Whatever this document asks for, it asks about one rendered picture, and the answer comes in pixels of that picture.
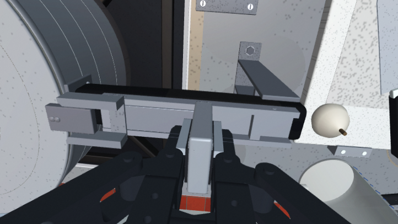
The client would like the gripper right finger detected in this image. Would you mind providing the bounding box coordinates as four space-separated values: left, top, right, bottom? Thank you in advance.
212 120 353 224

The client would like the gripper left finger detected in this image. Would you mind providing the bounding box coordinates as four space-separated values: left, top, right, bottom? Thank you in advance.
0 118 192 224

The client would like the grey safety slider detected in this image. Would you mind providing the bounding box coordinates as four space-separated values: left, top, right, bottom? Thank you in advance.
56 92 301 194

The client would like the grey pressure cooker lid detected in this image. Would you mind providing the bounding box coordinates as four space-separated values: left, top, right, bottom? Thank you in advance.
0 0 82 215

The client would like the dark grey cooker pot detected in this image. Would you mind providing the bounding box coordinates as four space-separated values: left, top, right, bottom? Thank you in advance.
7 0 131 163

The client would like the white cylinder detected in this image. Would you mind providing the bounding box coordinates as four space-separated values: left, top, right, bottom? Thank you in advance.
298 158 398 224

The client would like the small grey two-hole plate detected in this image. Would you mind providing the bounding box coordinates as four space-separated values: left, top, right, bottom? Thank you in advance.
327 145 373 159

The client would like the white speckled board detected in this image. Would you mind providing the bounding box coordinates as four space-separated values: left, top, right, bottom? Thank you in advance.
293 0 398 151

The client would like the black block with white top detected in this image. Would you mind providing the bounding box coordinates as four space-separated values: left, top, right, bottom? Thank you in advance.
388 87 398 154

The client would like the grey speckled back panel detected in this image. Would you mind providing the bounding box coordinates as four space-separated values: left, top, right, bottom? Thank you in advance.
183 0 326 94

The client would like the light grey rounded panel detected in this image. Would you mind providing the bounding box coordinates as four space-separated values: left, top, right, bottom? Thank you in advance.
376 0 398 95

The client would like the grey plate with two screws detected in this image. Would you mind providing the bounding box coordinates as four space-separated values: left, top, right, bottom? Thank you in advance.
195 0 260 15

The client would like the grey handle tongue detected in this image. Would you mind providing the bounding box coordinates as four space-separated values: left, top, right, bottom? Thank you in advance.
45 103 98 135

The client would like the black cooker handle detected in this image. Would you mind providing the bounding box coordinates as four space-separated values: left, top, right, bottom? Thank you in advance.
74 83 307 140

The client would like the grey bracket with hex bolt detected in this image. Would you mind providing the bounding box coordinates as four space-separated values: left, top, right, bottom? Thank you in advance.
234 41 263 96

